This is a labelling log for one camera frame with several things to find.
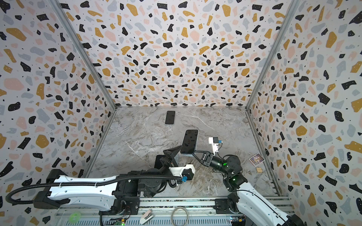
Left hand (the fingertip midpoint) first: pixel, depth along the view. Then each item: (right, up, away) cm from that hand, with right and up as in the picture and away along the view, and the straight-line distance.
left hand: (184, 152), depth 58 cm
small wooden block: (+46, -18, +30) cm, 57 cm away
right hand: (+3, -2, +6) cm, 7 cm away
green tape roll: (-55, -36, +12) cm, 67 cm away
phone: (-18, -16, +33) cm, 41 cm away
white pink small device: (-19, -35, +11) cm, 41 cm away
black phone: (-14, +15, +59) cm, 62 cm away
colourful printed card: (+45, -12, +32) cm, 57 cm away
